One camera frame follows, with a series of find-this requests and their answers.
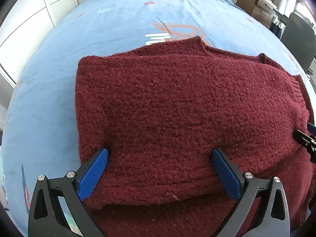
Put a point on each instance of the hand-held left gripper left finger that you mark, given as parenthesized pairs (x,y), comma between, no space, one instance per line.
(95,172)

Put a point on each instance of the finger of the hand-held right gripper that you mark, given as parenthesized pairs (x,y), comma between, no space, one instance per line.
(307,143)
(312,127)

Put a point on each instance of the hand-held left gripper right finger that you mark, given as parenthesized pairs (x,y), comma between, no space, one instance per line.
(226,174)

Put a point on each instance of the dark red knit sweater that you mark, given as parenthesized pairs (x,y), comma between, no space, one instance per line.
(185,103)

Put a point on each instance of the grey chair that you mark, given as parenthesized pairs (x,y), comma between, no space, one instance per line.
(298,37)

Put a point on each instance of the black bag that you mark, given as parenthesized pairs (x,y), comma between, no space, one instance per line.
(277,29)

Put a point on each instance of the wooden drawer cabinet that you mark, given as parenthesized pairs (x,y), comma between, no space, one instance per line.
(256,7)

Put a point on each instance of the blue printed bed sheet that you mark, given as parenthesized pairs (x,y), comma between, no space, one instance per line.
(123,17)

